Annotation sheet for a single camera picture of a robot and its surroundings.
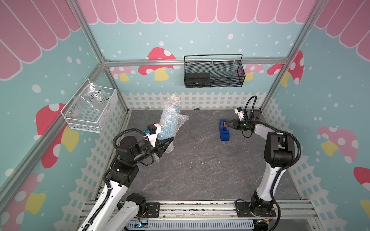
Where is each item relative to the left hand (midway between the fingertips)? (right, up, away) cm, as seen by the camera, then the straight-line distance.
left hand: (170, 137), depth 66 cm
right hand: (+34, +7, +31) cm, 47 cm away
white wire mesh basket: (-42, +13, +6) cm, 44 cm away
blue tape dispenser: (+33, +2, +34) cm, 48 cm away
